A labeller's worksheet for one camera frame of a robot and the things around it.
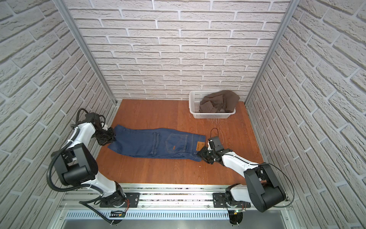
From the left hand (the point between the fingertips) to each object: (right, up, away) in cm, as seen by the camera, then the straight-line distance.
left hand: (115, 137), depth 87 cm
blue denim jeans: (+26, -5, +8) cm, 27 cm away
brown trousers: (+72, +25, +23) cm, 79 cm away
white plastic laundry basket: (+52, +29, +31) cm, 67 cm away
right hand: (+52, -11, +1) cm, 54 cm away
